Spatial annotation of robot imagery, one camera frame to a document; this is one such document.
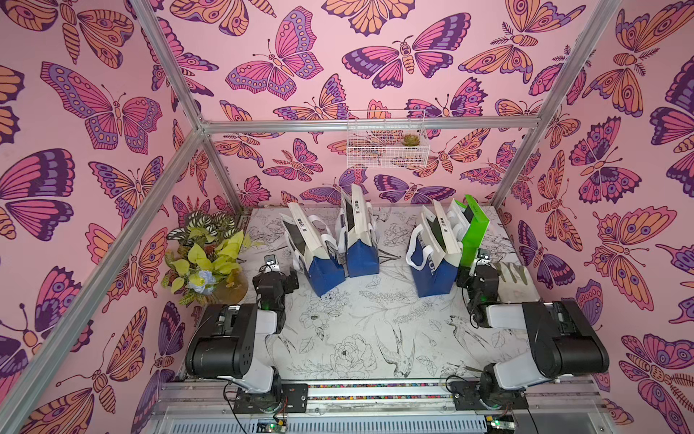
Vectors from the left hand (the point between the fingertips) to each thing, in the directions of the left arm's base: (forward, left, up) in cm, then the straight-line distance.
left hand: (280, 267), depth 95 cm
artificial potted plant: (-9, +17, +17) cm, 25 cm away
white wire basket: (+42, -37, +21) cm, 60 cm away
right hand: (+1, -68, +1) cm, 68 cm away
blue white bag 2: (+3, -27, +15) cm, 31 cm away
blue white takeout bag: (-6, -49, +18) cm, 53 cm away
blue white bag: (-6, -15, +21) cm, 27 cm away
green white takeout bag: (+3, -63, +21) cm, 67 cm away
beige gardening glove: (-4, -83, -4) cm, 83 cm away
